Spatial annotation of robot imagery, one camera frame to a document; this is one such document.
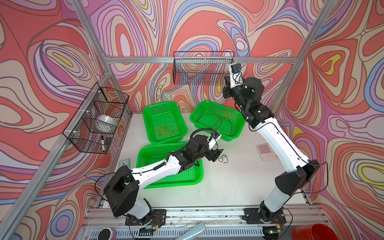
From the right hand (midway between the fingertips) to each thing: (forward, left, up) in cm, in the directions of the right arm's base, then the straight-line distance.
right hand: (226, 80), depth 69 cm
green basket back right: (+13, -10, -45) cm, 48 cm away
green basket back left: (+22, +46, -43) cm, 66 cm away
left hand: (-19, +3, -26) cm, 32 cm away
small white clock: (-18, +59, -44) cm, 76 cm away
